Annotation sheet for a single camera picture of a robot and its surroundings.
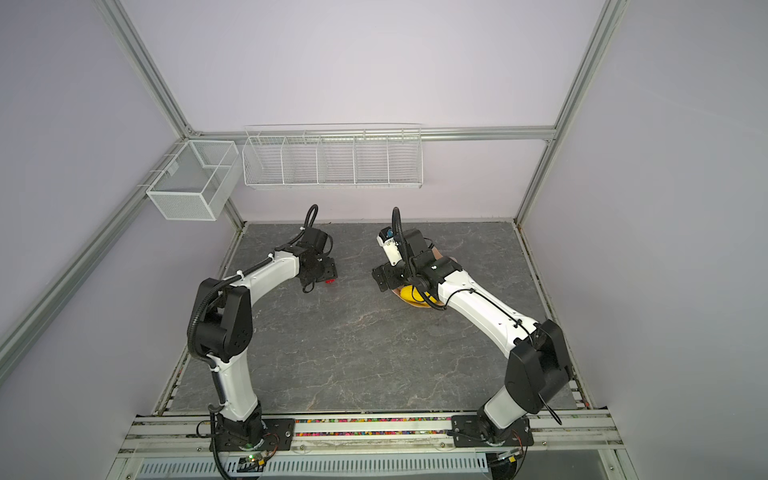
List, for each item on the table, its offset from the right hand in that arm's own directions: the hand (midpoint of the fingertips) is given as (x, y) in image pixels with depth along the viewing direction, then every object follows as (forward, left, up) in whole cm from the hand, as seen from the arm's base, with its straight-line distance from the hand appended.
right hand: (388, 267), depth 83 cm
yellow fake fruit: (-1, -5, -11) cm, 13 cm away
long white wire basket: (+38, +19, +11) cm, 44 cm away
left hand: (+6, +21, -13) cm, 25 cm away
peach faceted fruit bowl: (0, -2, -12) cm, 12 cm away
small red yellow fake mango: (+7, +21, -17) cm, 28 cm away
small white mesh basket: (+32, +66, +5) cm, 74 cm away
